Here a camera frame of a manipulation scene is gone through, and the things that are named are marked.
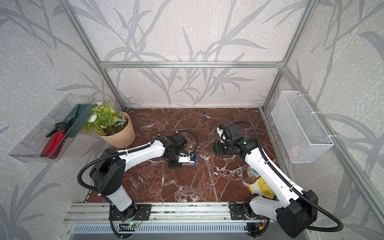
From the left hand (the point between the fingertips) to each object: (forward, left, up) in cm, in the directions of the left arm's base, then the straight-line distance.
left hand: (180, 163), depth 86 cm
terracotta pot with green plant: (+20, +42, +8) cm, 47 cm away
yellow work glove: (-13, -45, -2) cm, 47 cm away
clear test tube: (-2, -4, +4) cm, 7 cm away
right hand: (+3, -20, +14) cm, 25 cm away
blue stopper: (-2, -9, +5) cm, 11 cm away
